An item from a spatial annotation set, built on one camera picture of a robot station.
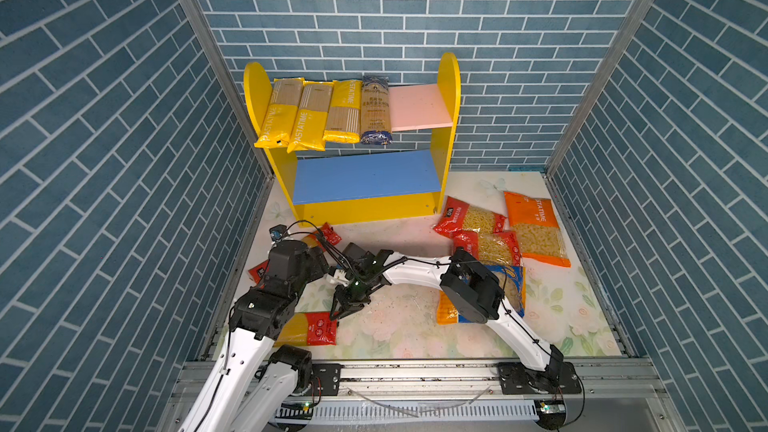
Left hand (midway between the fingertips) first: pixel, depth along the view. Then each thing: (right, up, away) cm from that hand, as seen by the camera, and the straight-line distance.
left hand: (314, 253), depth 75 cm
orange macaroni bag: (+68, +6, +26) cm, 73 cm away
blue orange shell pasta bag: (+54, -10, +10) cm, 56 cm away
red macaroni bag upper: (+42, +8, +27) cm, 51 cm away
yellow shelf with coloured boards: (+4, +19, +28) cm, 34 cm away
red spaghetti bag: (-3, +1, +24) cm, 24 cm away
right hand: (+2, -19, +7) cm, 21 cm away
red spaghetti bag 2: (-3, -22, +5) cm, 22 cm away
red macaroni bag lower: (+52, -2, +19) cm, 55 cm away
